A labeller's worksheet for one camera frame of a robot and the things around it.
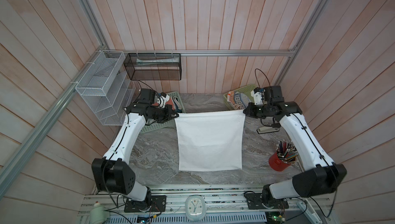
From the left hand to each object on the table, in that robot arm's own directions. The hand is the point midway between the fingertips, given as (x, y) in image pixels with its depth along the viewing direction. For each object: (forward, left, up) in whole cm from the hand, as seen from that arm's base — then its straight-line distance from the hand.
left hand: (178, 117), depth 76 cm
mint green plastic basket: (-2, +7, -3) cm, 8 cm away
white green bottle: (-39, +34, -18) cm, 54 cm away
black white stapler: (+7, -54, -22) cm, 59 cm away
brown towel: (+5, +4, +6) cm, 9 cm away
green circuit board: (-40, -46, -25) cm, 66 cm away
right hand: (+5, -34, +1) cm, 34 cm away
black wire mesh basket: (+44, +20, 0) cm, 48 cm away
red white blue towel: (+35, -45, -24) cm, 62 cm away
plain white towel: (-7, -16, -11) cm, 21 cm away
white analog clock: (-36, -9, -22) cm, 43 cm away
